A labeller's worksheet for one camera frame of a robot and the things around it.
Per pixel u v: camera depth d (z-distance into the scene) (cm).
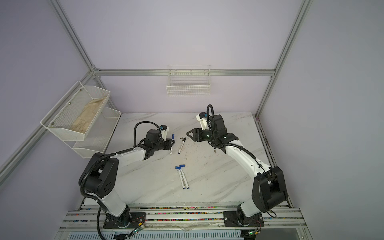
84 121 76
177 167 93
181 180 86
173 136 93
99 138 93
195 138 72
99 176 47
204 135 71
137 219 73
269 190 43
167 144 84
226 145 57
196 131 70
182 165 93
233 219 73
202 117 72
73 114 76
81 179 48
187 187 84
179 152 98
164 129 85
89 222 75
